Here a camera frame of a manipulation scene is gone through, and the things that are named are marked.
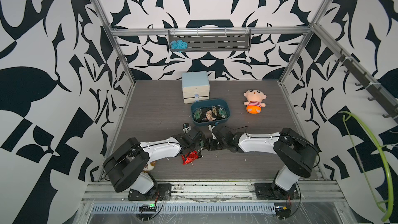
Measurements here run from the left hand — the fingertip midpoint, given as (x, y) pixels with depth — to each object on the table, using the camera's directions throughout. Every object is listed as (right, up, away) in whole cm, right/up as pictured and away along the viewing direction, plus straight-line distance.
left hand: (196, 140), depth 90 cm
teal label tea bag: (+1, +14, +8) cm, 16 cm away
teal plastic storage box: (+7, +19, +12) cm, 24 cm away
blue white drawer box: (0, +31, +9) cm, 33 cm away
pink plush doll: (+38, +24, +13) cm, 47 cm away
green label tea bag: (+17, +15, +10) cm, 25 cm away
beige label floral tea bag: (+8, +13, +7) cm, 17 cm away
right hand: (+4, -1, -1) cm, 5 cm away
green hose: (+68, +16, -19) cm, 72 cm away
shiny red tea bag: (-3, -6, -8) cm, 11 cm away
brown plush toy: (-23, -10, -10) cm, 27 cm away
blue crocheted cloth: (-10, +55, +2) cm, 56 cm away
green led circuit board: (-20, -26, -17) cm, 37 cm away
